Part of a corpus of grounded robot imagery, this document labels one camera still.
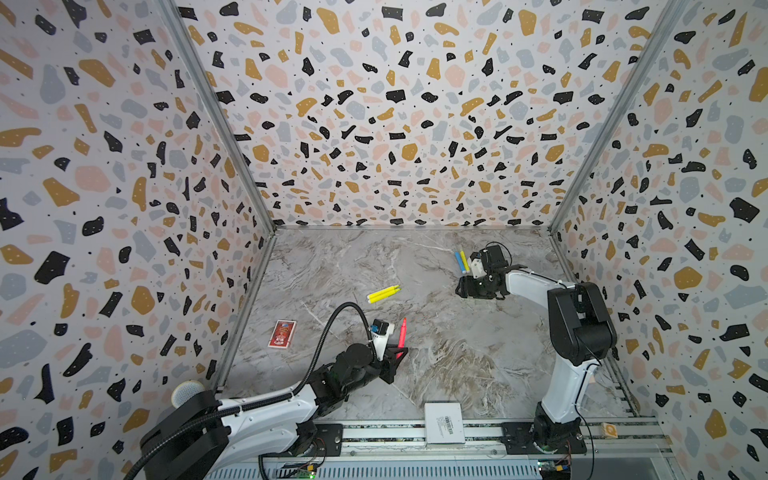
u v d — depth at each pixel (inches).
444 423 28.5
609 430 29.9
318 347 23.0
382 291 40.5
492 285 30.0
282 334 35.4
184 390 22.0
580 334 20.6
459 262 43.5
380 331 27.6
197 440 16.3
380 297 39.7
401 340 30.7
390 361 27.2
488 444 29.4
